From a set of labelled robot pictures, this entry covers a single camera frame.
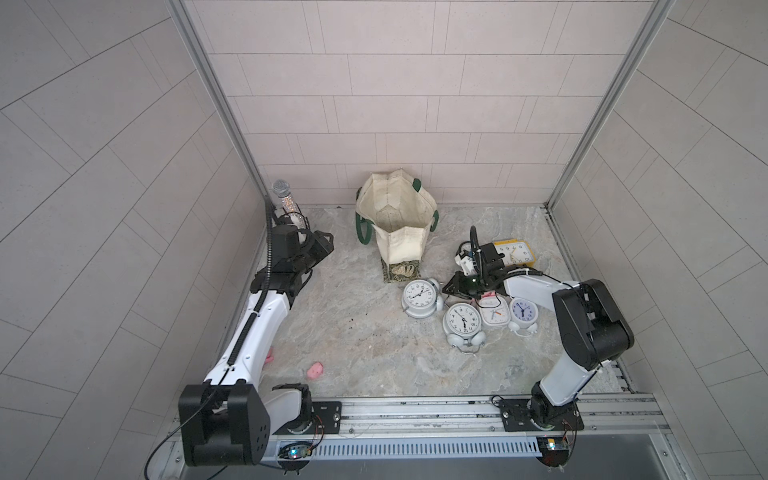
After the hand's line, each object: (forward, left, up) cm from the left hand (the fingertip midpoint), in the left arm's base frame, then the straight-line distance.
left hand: (334, 234), depth 81 cm
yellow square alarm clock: (+8, -58, -18) cm, 61 cm away
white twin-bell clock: (-18, -36, -17) cm, 44 cm away
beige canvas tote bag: (+28, -16, -15) cm, 35 cm away
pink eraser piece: (-30, +3, -19) cm, 36 cm away
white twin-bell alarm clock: (-10, -24, -17) cm, 31 cm away
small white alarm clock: (-15, -54, -17) cm, 58 cm away
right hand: (-6, -32, -19) cm, 38 cm away
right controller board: (-46, -54, -22) cm, 74 cm away
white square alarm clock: (-14, -46, -18) cm, 51 cm away
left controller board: (-46, +4, -18) cm, 50 cm away
